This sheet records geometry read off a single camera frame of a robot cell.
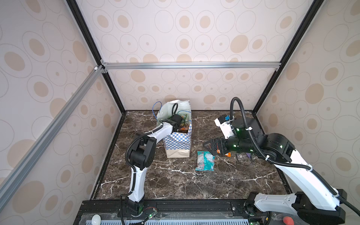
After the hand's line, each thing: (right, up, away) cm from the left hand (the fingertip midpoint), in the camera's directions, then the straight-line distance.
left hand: (181, 137), depth 98 cm
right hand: (+15, +3, -37) cm, 40 cm away
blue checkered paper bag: (-2, -3, -15) cm, 15 cm away
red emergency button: (+51, -36, -32) cm, 70 cm away
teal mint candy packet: (+15, -13, -11) cm, 23 cm away
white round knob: (-42, -38, -28) cm, 63 cm away
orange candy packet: (+33, -11, -4) cm, 35 cm away
